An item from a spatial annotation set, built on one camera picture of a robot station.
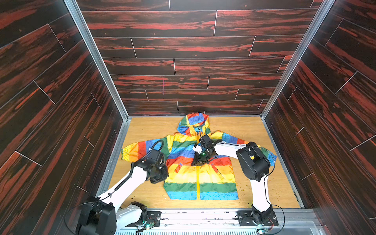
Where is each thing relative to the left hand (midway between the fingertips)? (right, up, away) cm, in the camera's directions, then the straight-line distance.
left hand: (169, 176), depth 83 cm
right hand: (+15, +4, +13) cm, 20 cm away
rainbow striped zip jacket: (+15, +1, +8) cm, 17 cm away
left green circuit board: (-8, -20, -13) cm, 25 cm away
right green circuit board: (+47, -23, -13) cm, 54 cm away
